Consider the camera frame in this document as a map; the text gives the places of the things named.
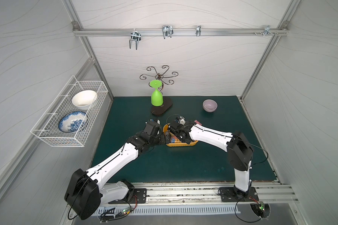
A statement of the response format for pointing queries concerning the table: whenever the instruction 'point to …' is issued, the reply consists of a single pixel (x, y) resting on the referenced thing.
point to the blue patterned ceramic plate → (71, 122)
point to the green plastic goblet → (157, 96)
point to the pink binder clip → (197, 122)
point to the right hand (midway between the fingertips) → (197, 123)
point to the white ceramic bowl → (82, 100)
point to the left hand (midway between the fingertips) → (165, 137)
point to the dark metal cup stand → (167, 102)
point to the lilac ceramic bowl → (210, 105)
